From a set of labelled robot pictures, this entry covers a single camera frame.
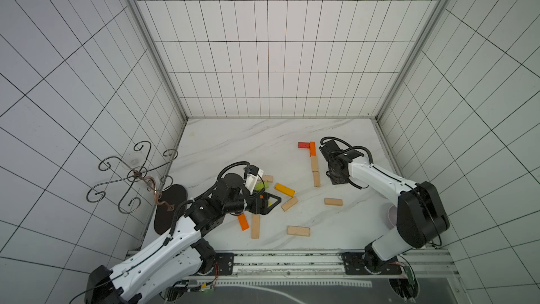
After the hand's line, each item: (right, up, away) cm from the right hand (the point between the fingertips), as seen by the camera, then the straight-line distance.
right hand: (332, 165), depth 91 cm
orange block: (-38, -21, -9) cm, 45 cm away
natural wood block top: (-29, -6, +3) cm, 30 cm away
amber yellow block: (-21, -11, +1) cm, 24 cm away
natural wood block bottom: (-16, -24, -11) cm, 31 cm away
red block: (-10, +8, +16) cm, 20 cm away
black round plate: (-72, -14, -1) cm, 73 cm away
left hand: (-28, -10, -20) cm, 36 cm away
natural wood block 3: (+1, -15, -3) cm, 16 cm away
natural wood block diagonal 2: (-19, -16, -4) cm, 25 cm away
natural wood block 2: (-34, -23, -10) cm, 42 cm away
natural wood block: (-6, -2, +6) cm, 9 cm away
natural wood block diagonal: (-6, -7, +4) cm, 10 cm away
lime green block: (-33, -9, 0) cm, 34 cm away
